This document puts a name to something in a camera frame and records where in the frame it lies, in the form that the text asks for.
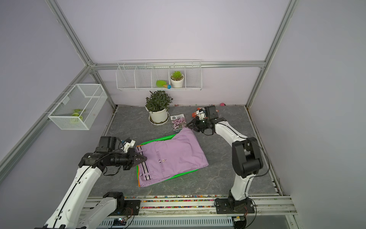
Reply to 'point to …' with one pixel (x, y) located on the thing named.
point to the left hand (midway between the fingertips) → (146, 159)
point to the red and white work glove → (193, 115)
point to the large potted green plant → (157, 104)
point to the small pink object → (222, 104)
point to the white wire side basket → (90, 97)
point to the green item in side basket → (76, 116)
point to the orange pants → (139, 183)
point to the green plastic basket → (165, 138)
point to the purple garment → (167, 158)
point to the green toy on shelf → (163, 83)
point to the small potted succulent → (177, 78)
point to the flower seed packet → (178, 122)
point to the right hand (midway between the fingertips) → (187, 124)
